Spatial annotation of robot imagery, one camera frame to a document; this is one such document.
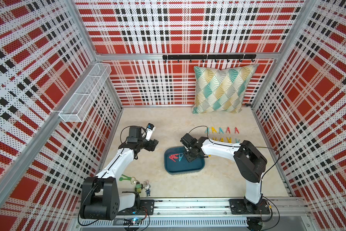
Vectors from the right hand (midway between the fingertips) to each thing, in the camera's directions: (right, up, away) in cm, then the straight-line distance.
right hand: (192, 155), depth 91 cm
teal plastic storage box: (-10, -4, -2) cm, 11 cm away
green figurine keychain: (-31, -15, -13) cm, 36 cm away
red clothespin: (-13, -1, 0) cm, 13 cm away
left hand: (-24, +10, -2) cm, 26 cm away
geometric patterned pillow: (+20, +42, +2) cm, 46 cm away
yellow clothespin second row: (+18, +9, +9) cm, 22 cm away
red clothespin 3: (+34, +15, +13) cm, 40 cm away
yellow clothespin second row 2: (+22, +8, +8) cm, 25 cm away
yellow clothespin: (+17, +15, +14) cm, 27 cm away
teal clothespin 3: (+22, +15, +14) cm, 31 cm away
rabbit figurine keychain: (-26, -14, -12) cm, 32 cm away
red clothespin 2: (+29, +15, +16) cm, 36 cm away
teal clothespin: (-8, -2, 0) cm, 8 cm away
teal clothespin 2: (+13, +15, +14) cm, 24 cm away
